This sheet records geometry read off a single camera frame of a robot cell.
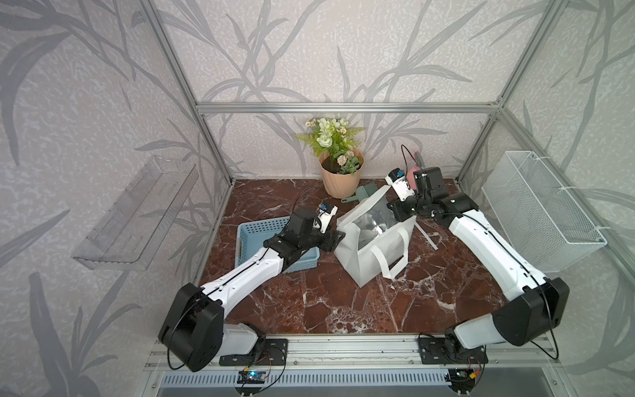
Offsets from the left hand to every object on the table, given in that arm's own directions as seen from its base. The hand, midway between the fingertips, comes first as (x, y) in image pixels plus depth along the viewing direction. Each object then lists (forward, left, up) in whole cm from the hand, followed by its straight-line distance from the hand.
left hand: (338, 230), depth 81 cm
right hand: (+6, -16, +7) cm, 19 cm away
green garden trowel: (+32, -12, -17) cm, 39 cm away
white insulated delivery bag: (+3, -12, -9) cm, 16 cm away
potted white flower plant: (+32, +1, +11) cm, 34 cm away
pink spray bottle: (+34, -36, -1) cm, 49 cm away
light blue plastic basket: (+8, +35, -17) cm, 39 cm away
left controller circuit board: (-38, +25, -19) cm, 50 cm away
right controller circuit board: (-38, -37, -21) cm, 57 cm away
